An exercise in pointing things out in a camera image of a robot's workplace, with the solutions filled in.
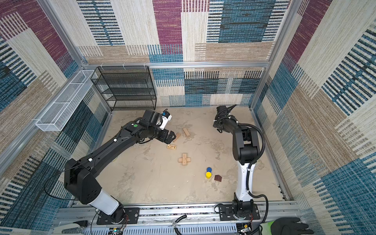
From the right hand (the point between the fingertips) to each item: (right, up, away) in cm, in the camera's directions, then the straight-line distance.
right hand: (221, 126), depth 105 cm
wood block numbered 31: (-26, -19, -15) cm, 36 cm away
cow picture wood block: (-34, -13, -8) cm, 38 cm away
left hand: (-34, -2, -23) cm, 41 cm away
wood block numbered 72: (-29, -20, -14) cm, 38 cm away
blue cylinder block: (-11, -25, -16) cm, 32 cm away
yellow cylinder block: (-12, -27, -20) cm, 36 cm away
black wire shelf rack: (-69, +28, +5) cm, 75 cm away
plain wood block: (-25, -4, 0) cm, 25 cm away
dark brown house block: (-7, -29, -21) cm, 36 cm away
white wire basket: (-90, +21, -19) cm, 94 cm away
